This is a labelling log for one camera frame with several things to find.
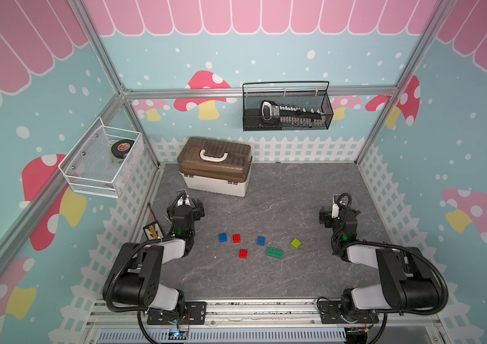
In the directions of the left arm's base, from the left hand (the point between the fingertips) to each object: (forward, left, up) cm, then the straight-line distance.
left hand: (188, 204), depth 92 cm
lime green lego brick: (-14, -47, -8) cm, 49 cm away
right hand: (0, -64, 0) cm, 64 cm away
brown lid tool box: (+13, -12, +11) cm, 20 cm away
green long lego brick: (-18, -38, -8) cm, 42 cm away
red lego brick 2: (-18, -25, -9) cm, 32 cm away
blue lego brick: (-11, -16, -8) cm, 21 cm away
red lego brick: (-12, -21, -9) cm, 26 cm away
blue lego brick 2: (-12, -32, -9) cm, 35 cm away
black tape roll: (+9, +21, +24) cm, 33 cm away
